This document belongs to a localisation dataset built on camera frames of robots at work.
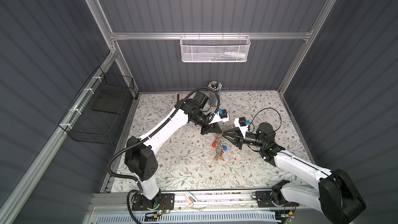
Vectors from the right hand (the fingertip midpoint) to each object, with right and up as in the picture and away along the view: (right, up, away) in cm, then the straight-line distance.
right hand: (225, 135), depth 74 cm
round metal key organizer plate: (-2, -6, 0) cm, 6 cm away
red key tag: (-5, -8, +16) cm, 19 cm away
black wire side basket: (-62, +10, 0) cm, 63 cm away
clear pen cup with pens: (-2, +27, +26) cm, 38 cm away
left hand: (-2, +2, +1) cm, 3 cm away
